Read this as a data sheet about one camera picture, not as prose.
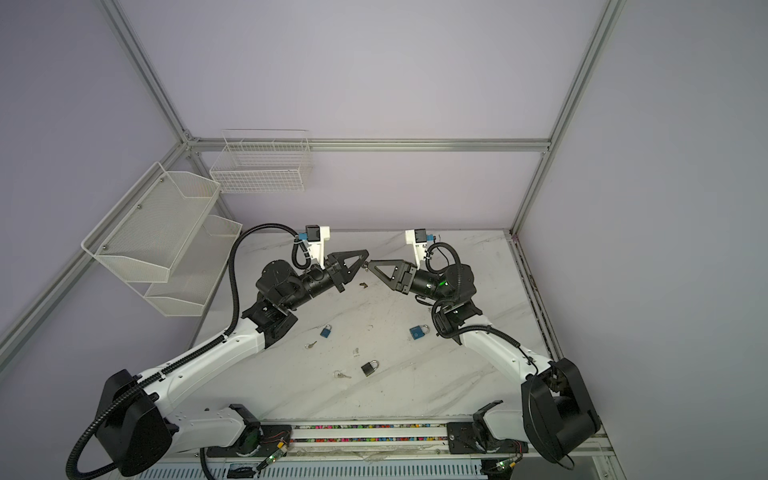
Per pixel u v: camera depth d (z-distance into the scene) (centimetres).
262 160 95
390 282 62
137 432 38
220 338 50
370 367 86
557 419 42
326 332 93
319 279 60
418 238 63
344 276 59
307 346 90
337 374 84
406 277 60
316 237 59
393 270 69
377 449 73
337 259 61
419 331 93
